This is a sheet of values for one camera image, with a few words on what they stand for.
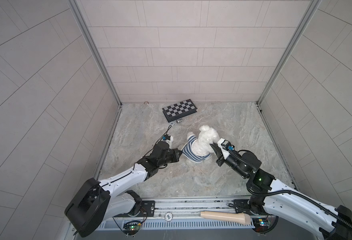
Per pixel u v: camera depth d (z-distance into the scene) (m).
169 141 0.75
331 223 0.41
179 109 1.08
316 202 0.45
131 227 0.65
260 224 0.68
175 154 0.71
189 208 0.73
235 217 0.67
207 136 0.69
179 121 1.04
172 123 1.05
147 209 0.71
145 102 1.19
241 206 0.71
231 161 0.60
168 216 0.69
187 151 0.77
